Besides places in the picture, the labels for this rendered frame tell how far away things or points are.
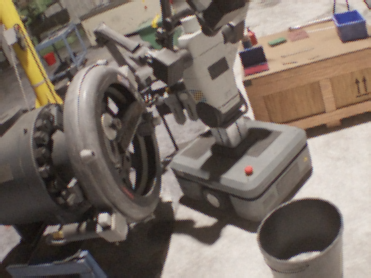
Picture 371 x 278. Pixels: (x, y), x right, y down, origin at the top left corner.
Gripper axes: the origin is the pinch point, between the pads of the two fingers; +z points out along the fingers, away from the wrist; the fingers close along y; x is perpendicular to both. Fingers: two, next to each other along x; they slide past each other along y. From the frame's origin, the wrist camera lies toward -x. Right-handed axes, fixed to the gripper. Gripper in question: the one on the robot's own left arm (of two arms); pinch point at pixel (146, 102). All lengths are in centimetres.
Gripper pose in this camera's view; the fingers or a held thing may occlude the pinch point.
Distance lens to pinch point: 249.1
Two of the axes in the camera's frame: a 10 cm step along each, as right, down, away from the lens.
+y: -7.5, -0.2, 6.6
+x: -5.5, 5.7, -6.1
